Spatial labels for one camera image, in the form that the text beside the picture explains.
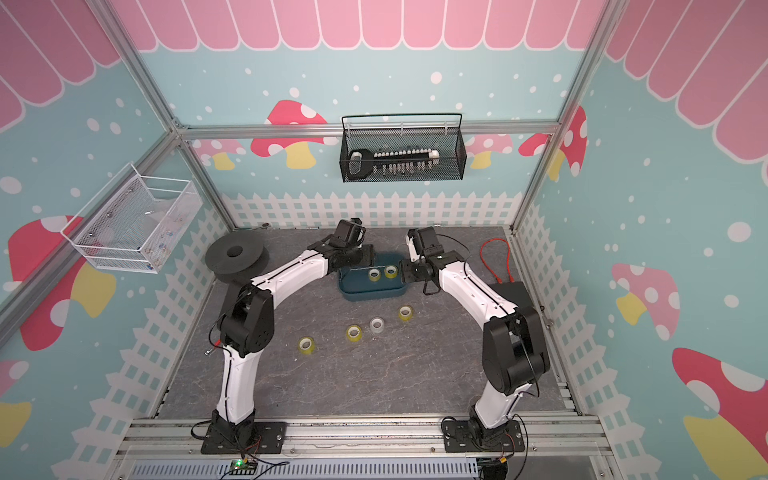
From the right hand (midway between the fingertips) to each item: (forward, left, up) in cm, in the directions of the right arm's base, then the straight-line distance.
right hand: (410, 268), depth 91 cm
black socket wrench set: (+24, +14, +22) cm, 35 cm away
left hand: (+7, +13, -3) cm, 15 cm away
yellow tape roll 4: (-15, +17, -13) cm, 26 cm away
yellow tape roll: (+8, +6, -13) cm, 16 cm away
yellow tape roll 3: (-8, +1, -14) cm, 16 cm away
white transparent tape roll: (-12, +10, -14) cm, 21 cm away
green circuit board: (-48, +43, -16) cm, 66 cm away
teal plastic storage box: (+2, +18, -10) cm, 21 cm away
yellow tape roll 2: (+7, +12, -13) cm, 19 cm away
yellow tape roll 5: (-18, +32, -13) cm, 39 cm away
